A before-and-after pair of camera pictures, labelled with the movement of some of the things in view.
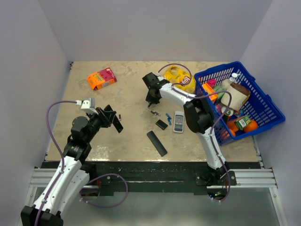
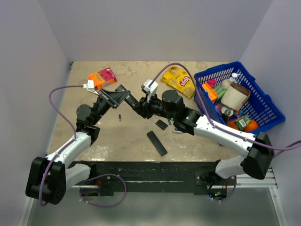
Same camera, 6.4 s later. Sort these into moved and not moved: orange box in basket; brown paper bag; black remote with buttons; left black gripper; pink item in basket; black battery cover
Moved: black remote with buttons; left black gripper
Not moved: pink item in basket; orange box in basket; black battery cover; brown paper bag
